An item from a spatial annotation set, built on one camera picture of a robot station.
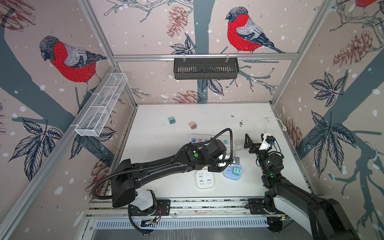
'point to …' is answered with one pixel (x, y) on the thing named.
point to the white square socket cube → (204, 179)
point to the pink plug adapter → (192, 125)
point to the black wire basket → (208, 68)
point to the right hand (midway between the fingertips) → (253, 136)
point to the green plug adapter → (236, 160)
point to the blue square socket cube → (228, 172)
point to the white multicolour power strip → (197, 138)
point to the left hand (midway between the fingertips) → (224, 160)
